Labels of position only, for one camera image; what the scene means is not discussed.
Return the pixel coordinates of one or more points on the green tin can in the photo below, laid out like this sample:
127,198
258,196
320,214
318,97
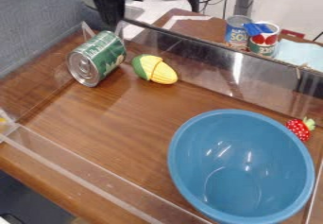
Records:
97,58

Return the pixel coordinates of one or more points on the yellow green toy corn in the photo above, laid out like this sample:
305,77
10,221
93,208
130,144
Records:
153,69

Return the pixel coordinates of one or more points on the red toy strawberry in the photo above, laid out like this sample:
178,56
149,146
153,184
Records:
301,128

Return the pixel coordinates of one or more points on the blue plastic bowl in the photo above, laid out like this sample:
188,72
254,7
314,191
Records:
241,167

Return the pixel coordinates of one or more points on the grey metal pole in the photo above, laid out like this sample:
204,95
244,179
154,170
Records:
244,7

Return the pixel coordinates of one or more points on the blue soup can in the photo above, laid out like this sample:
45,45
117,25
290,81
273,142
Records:
236,35

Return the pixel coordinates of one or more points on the red white tomato can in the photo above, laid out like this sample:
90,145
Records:
264,43

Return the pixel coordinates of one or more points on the light blue cloth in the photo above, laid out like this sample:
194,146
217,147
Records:
301,54

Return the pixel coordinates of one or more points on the clear acrylic back wall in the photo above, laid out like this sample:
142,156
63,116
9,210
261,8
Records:
189,41

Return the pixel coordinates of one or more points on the clear acrylic wall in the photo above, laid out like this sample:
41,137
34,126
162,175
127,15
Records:
189,41
126,194

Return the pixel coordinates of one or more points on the clear acrylic front wall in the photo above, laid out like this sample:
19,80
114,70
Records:
126,194

